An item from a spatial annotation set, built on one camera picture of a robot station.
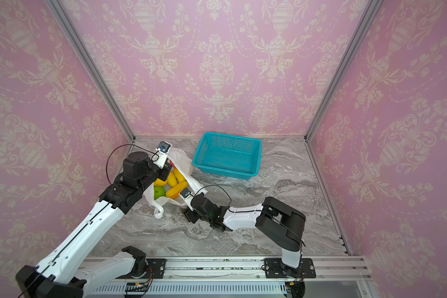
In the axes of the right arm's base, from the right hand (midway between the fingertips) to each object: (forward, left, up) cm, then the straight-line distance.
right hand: (187, 204), depth 83 cm
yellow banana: (0, +1, +21) cm, 21 cm away
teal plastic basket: (+34, -25, -9) cm, 43 cm away
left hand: (+11, +4, +21) cm, 24 cm away
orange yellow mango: (+9, +8, -4) cm, 13 cm away
